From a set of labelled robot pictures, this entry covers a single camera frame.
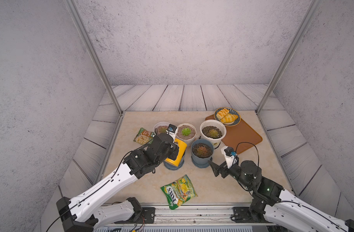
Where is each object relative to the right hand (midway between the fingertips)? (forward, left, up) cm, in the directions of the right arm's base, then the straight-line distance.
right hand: (217, 156), depth 71 cm
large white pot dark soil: (+24, -3, -11) cm, 27 cm away
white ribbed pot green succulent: (+22, +14, -10) cm, 28 cm away
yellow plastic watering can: (+4, +17, +3) cm, 17 cm away
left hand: (+4, +18, +6) cm, 20 cm away
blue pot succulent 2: (+9, +6, -12) cm, 16 cm away
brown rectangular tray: (+30, -26, -27) cm, 48 cm away
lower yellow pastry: (+40, -17, -17) cm, 47 cm away
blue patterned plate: (+51, -23, -20) cm, 59 cm away
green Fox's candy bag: (-11, +19, -19) cm, 29 cm away
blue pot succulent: (+3, +24, -20) cm, 31 cm away
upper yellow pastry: (+46, -13, -17) cm, 51 cm away
